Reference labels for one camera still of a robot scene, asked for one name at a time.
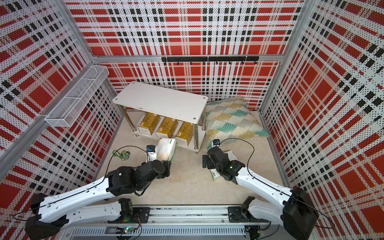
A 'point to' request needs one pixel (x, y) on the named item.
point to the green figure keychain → (124, 155)
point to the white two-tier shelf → (164, 113)
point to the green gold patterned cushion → (230, 118)
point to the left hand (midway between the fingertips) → (166, 163)
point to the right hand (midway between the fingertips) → (213, 156)
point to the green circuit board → (125, 230)
